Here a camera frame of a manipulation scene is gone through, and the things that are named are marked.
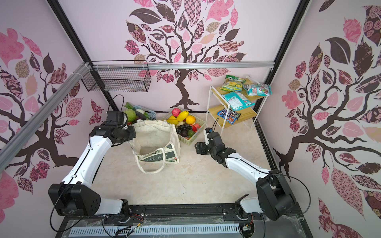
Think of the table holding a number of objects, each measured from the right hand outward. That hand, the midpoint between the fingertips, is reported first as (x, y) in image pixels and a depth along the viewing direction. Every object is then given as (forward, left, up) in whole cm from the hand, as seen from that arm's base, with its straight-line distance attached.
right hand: (200, 143), depth 86 cm
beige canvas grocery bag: (+7, +29, -8) cm, 31 cm away
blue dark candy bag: (+18, -22, +4) cm, 29 cm away
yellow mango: (+25, +12, -3) cm, 28 cm away
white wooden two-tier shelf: (+16, -10, +18) cm, 26 cm away
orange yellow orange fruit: (+23, +6, -4) cm, 24 cm away
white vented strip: (-41, +14, -12) cm, 45 cm away
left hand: (0, +38, +8) cm, 39 cm away
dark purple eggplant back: (+30, +44, -6) cm, 53 cm away
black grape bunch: (+16, +11, -5) cm, 20 cm away
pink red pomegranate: (+31, +17, -4) cm, 36 cm away
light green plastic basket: (+7, +9, -8) cm, 14 cm away
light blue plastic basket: (+32, +36, -8) cm, 49 cm away
